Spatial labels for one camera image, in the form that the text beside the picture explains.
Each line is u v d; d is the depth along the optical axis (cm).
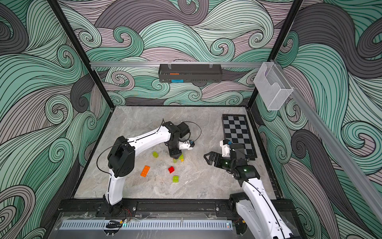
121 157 50
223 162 68
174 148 76
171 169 86
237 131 100
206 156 74
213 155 69
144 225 70
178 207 75
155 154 90
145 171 85
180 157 85
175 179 82
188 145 80
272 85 78
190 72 90
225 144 71
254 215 55
